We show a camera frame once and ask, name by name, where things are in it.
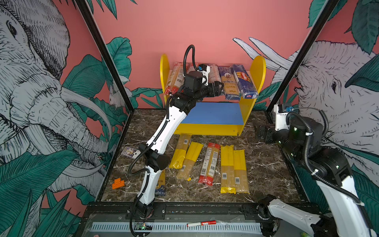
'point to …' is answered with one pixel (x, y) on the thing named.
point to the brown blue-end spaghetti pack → (160, 189)
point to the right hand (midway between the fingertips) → (263, 119)
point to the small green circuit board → (143, 226)
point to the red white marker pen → (213, 222)
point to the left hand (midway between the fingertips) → (220, 83)
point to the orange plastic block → (118, 183)
